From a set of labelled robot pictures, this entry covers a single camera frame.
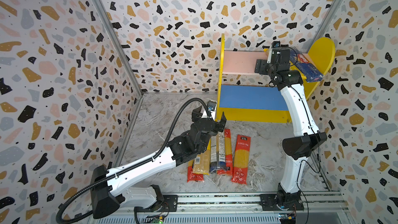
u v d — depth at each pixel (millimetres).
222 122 612
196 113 605
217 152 817
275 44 660
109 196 378
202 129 467
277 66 585
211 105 542
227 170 783
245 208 734
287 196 638
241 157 868
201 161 798
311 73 697
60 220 348
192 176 792
